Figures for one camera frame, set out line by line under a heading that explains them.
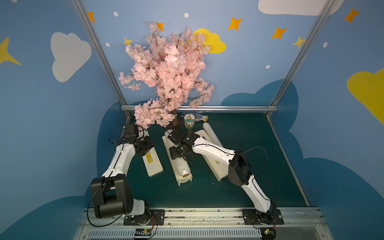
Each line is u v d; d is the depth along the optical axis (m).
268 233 0.73
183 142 0.66
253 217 0.75
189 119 1.07
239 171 0.55
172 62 0.56
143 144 0.79
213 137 1.03
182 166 0.79
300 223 0.75
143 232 0.73
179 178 0.83
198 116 1.19
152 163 0.91
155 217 0.76
